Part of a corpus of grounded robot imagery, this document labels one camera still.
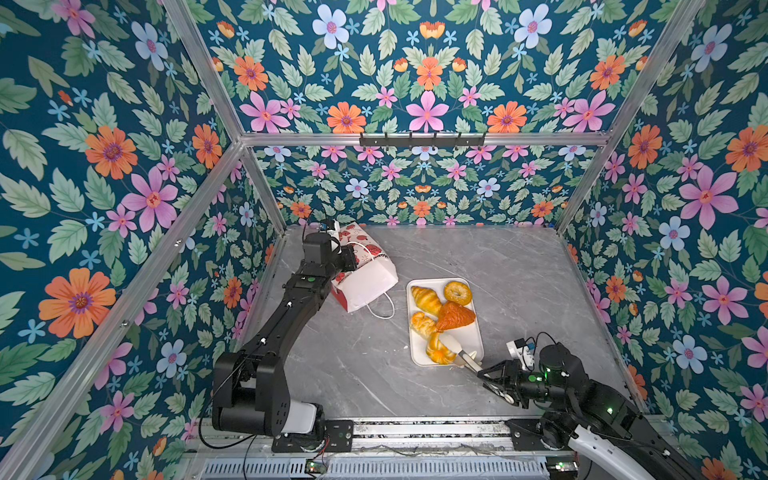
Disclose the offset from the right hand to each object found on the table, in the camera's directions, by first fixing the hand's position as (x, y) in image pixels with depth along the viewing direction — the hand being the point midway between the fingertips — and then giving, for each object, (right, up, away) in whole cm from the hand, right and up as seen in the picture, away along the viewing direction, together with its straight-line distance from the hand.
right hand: (479, 381), depth 67 cm
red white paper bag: (-28, +23, +34) cm, 50 cm away
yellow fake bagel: (+1, +17, +31) cm, 35 cm away
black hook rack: (-12, +65, +25) cm, 71 cm away
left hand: (-31, +34, +16) cm, 49 cm away
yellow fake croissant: (-10, +15, +28) cm, 33 cm away
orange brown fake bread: (-3, +11, +21) cm, 24 cm away
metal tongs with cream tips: (-3, +4, +7) cm, 8 cm away
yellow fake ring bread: (-12, +8, +21) cm, 26 cm away
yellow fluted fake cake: (-8, +2, +14) cm, 16 cm away
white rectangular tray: (+2, +4, +23) cm, 24 cm away
